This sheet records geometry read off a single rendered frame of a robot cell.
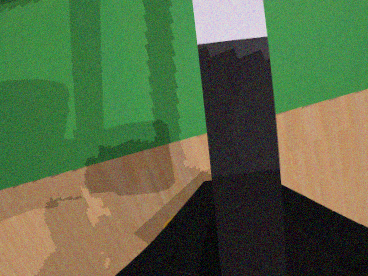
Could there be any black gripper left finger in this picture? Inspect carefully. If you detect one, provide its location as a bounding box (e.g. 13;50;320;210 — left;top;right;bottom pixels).
115;181;221;276

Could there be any green putting mat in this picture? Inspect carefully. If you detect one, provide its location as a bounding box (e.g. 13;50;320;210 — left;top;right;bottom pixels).
0;0;368;190

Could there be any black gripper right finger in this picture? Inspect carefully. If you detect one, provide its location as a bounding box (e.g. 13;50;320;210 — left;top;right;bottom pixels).
281;183;368;276

